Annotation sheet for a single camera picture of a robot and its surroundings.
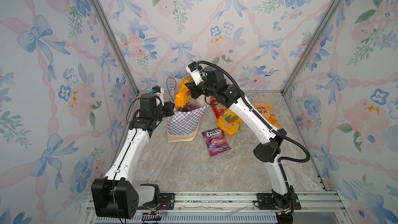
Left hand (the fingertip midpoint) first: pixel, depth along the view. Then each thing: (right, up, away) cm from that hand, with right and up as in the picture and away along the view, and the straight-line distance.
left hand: (175, 103), depth 79 cm
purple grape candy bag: (+5, -2, +20) cm, 20 cm away
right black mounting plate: (+44, -47, -5) cm, 64 cm away
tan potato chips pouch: (+59, -4, +29) cm, 66 cm away
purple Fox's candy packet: (+22, -23, +14) cm, 34 cm away
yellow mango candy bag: (+5, +4, -4) cm, 7 cm away
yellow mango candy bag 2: (+31, -12, +18) cm, 37 cm away
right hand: (+7, +10, -5) cm, 13 cm away
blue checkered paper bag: (+4, -11, +1) cm, 12 cm away
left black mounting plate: (-4, -47, -5) cm, 48 cm away
